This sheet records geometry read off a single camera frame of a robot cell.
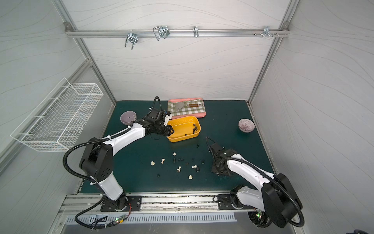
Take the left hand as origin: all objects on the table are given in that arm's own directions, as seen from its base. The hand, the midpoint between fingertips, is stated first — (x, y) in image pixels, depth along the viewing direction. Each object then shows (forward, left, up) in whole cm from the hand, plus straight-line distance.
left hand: (173, 131), depth 89 cm
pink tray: (+22, -17, -10) cm, 30 cm away
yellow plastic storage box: (+11, -6, -11) cm, 17 cm away
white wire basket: (-12, +53, +22) cm, 58 cm away
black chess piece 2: (-14, -4, -11) cm, 18 cm away
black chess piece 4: (-15, -19, -11) cm, 27 cm away
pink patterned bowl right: (+13, -51, -10) cm, 54 cm away
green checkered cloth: (+28, -7, -10) cm, 30 cm away
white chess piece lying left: (-14, +6, -11) cm, 18 cm away
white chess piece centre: (-20, -4, -10) cm, 23 cm away
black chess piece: (-14, -1, -11) cm, 18 cm away
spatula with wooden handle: (+32, -1, -11) cm, 34 cm away
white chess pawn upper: (-10, -1, -11) cm, 15 cm away
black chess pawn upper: (-3, -16, -12) cm, 20 cm away
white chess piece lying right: (-18, -14, -11) cm, 25 cm away
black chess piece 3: (+9, -13, -11) cm, 19 cm away
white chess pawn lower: (-24, -11, -10) cm, 29 cm away
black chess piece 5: (-20, -16, -9) cm, 27 cm away
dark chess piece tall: (+10, -14, -11) cm, 21 cm away
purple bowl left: (+16, +37, -7) cm, 41 cm away
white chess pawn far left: (-17, +12, -10) cm, 23 cm away
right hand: (-20, -27, -11) cm, 35 cm away
